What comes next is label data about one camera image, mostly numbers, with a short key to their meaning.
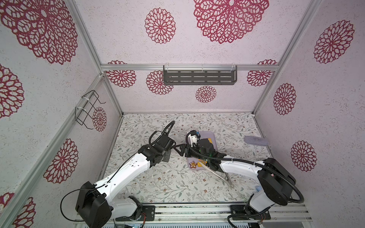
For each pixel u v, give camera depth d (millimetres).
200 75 944
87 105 782
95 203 381
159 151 579
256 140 1001
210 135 1086
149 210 750
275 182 445
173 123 699
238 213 715
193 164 898
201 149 648
